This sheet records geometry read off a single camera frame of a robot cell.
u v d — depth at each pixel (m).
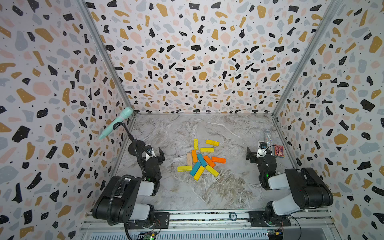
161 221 0.73
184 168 0.90
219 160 0.95
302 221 0.76
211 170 0.90
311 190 0.46
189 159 0.95
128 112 0.76
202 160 0.95
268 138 1.03
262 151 0.80
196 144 1.03
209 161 0.96
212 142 1.03
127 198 0.44
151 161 0.70
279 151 1.00
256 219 0.73
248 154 0.87
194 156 0.97
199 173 0.89
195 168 0.90
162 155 0.83
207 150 1.01
